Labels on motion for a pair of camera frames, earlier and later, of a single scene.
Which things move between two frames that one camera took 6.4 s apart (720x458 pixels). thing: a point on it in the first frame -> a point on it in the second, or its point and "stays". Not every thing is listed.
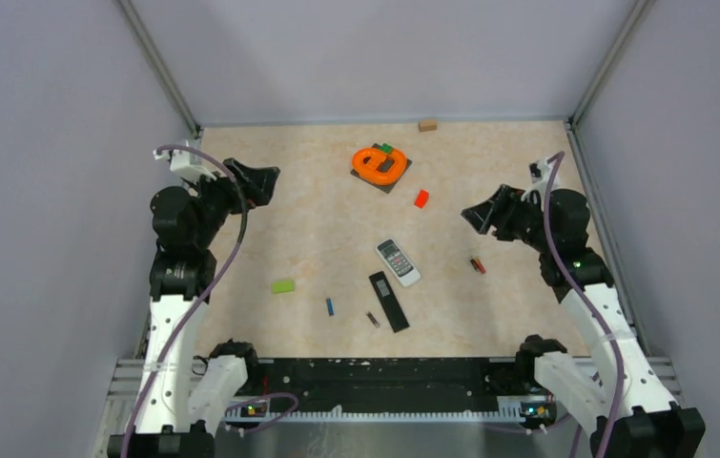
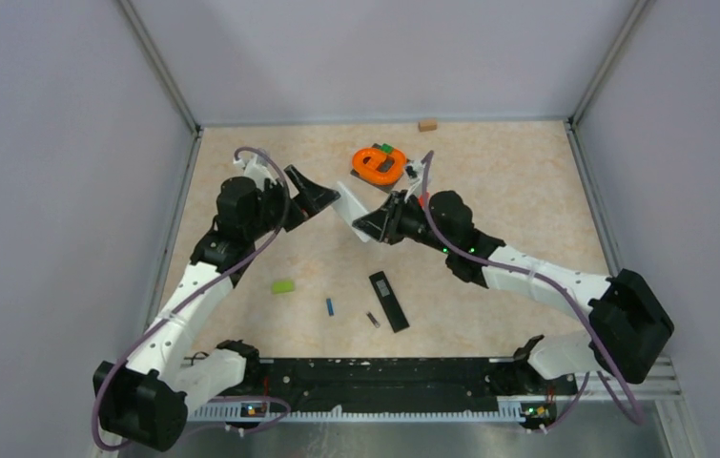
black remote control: x=388 y=301 stays
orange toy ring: x=378 y=166 stays
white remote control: x=398 y=263 -> x=350 y=209
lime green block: x=282 y=286 stays
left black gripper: x=258 y=184 -> x=312 y=197
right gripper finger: x=505 y=197 -> x=394 y=209
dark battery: x=373 y=320 stays
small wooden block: x=427 y=125 stays
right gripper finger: x=481 y=216 -> x=375 y=224
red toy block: x=421 y=198 stays
